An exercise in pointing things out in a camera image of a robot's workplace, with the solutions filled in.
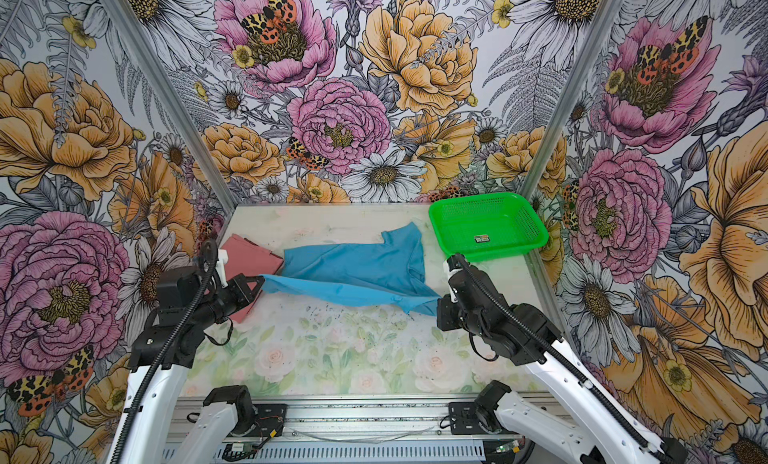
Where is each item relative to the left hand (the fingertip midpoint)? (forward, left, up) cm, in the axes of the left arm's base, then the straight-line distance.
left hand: (265, 288), depth 72 cm
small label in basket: (+33, -64, -22) cm, 75 cm away
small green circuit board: (-30, -58, -22) cm, 69 cm away
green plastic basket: (+36, -66, -19) cm, 78 cm away
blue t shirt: (+17, -21, -22) cm, 35 cm away
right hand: (-7, -42, 0) cm, 42 cm away
